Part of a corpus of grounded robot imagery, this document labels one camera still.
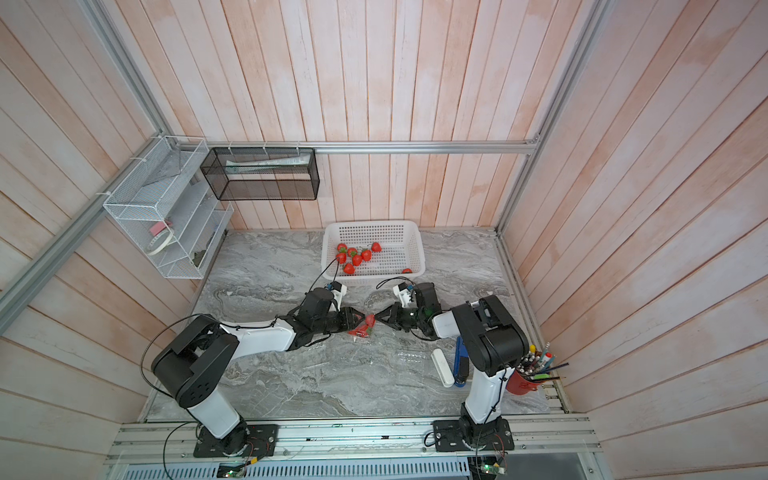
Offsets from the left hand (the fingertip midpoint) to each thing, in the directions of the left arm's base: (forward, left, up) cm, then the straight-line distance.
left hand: (362, 322), depth 90 cm
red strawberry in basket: (+28, 0, -2) cm, 29 cm away
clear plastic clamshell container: (-1, -2, -2) cm, 3 cm away
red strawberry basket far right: (+21, -15, -2) cm, 26 cm away
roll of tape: (+13, +56, +22) cm, 61 cm away
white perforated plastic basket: (+34, -14, -4) cm, 37 cm away
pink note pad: (+17, +57, +24) cm, 64 cm away
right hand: (+3, -4, -2) cm, 6 cm away
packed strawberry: (+2, -2, -2) cm, 4 cm away
